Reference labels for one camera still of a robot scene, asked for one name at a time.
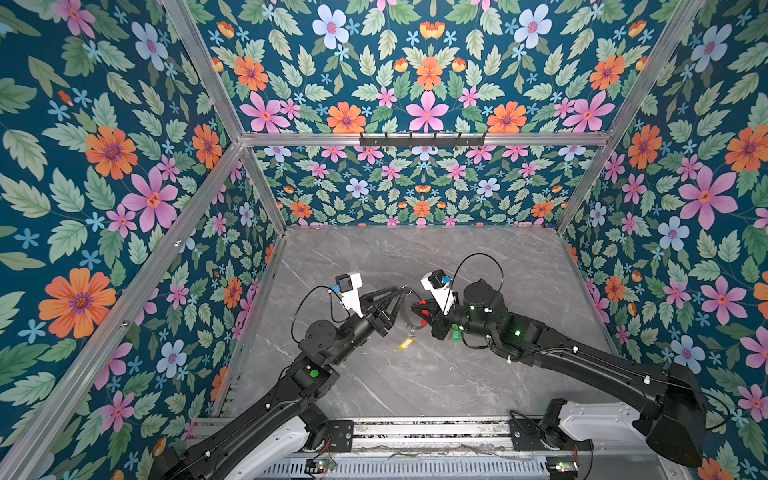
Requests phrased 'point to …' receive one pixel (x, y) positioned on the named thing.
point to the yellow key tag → (406, 343)
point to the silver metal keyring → (401, 301)
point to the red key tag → (424, 322)
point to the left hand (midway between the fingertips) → (404, 288)
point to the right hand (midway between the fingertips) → (414, 303)
